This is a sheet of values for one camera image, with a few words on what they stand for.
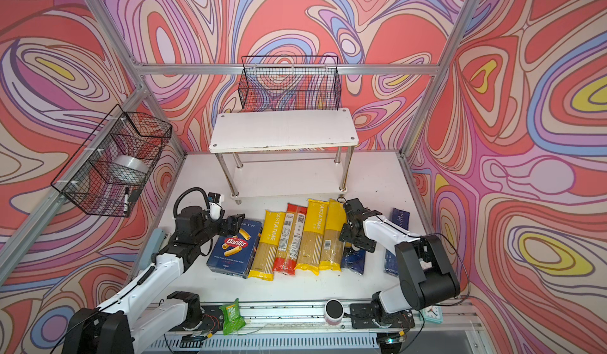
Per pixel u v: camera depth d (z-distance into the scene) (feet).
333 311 2.32
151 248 2.74
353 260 2.75
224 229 2.46
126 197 2.38
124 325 1.37
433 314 2.37
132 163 2.41
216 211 2.42
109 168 2.28
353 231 2.21
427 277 1.43
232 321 2.36
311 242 2.87
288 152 4.04
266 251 2.79
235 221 2.51
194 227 2.17
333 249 2.83
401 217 3.06
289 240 2.87
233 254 2.64
